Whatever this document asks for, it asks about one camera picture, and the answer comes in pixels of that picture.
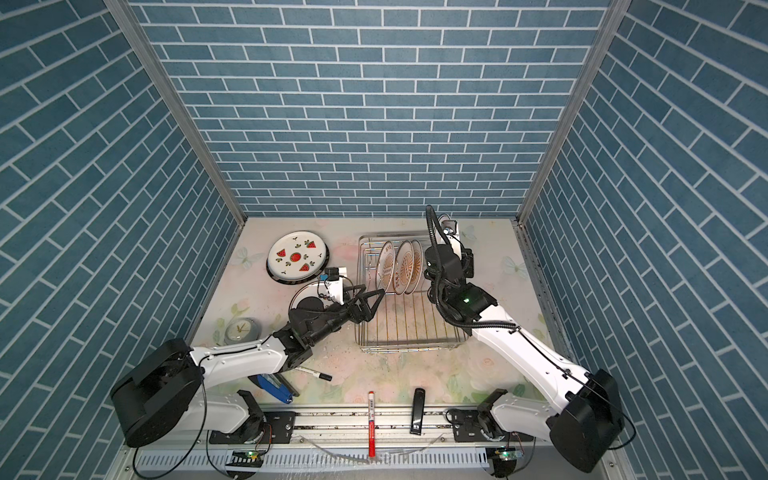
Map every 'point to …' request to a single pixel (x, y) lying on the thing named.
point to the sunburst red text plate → (385, 266)
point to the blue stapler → (275, 385)
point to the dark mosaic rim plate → (296, 266)
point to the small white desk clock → (242, 330)
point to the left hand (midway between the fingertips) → (376, 292)
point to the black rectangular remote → (418, 411)
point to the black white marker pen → (321, 375)
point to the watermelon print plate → (300, 239)
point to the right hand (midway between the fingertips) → (454, 241)
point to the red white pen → (371, 425)
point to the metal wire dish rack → (401, 323)
